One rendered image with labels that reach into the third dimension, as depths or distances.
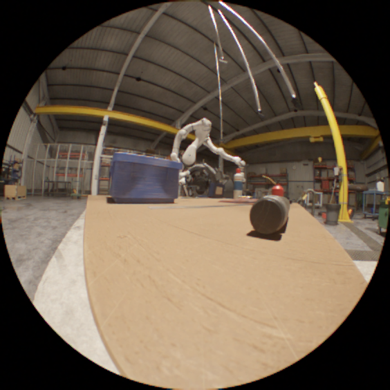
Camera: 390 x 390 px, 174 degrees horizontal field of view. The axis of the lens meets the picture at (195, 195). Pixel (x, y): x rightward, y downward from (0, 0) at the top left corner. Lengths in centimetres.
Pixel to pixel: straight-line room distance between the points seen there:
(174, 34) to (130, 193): 817
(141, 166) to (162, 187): 8
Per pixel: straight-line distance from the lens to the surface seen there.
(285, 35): 900
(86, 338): 62
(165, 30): 825
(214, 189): 97
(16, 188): 683
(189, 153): 150
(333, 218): 309
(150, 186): 33
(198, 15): 811
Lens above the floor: 50
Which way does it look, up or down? 1 degrees down
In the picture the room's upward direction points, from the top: 3 degrees clockwise
